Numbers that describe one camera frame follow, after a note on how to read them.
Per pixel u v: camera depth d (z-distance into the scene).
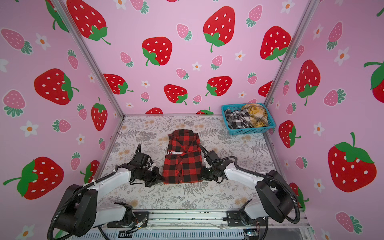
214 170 0.66
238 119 1.06
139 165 0.71
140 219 0.73
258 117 1.07
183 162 0.90
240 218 0.66
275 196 0.43
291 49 0.83
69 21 0.72
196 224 0.73
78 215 0.42
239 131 1.04
